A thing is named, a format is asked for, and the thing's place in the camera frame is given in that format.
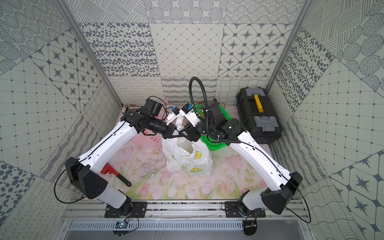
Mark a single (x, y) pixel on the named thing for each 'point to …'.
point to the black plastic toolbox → (259, 114)
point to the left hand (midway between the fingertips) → (186, 137)
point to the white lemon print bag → (181, 154)
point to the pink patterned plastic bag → (132, 108)
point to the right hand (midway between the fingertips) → (185, 131)
